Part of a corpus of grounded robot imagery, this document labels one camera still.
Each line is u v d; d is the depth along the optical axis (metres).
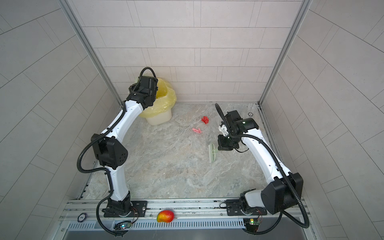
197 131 0.99
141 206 0.72
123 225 0.65
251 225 0.68
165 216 0.66
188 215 0.71
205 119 1.05
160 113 0.89
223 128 0.72
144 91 0.66
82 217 0.68
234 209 0.71
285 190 0.38
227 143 0.64
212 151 0.82
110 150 0.49
